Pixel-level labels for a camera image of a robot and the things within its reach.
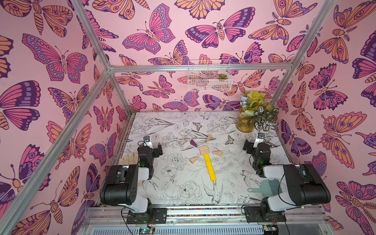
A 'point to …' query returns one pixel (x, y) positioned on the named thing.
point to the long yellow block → (210, 170)
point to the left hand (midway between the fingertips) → (153, 142)
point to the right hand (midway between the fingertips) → (256, 140)
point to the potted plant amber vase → (256, 111)
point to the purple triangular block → (193, 143)
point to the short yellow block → (208, 161)
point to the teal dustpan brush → (270, 187)
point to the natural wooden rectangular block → (204, 147)
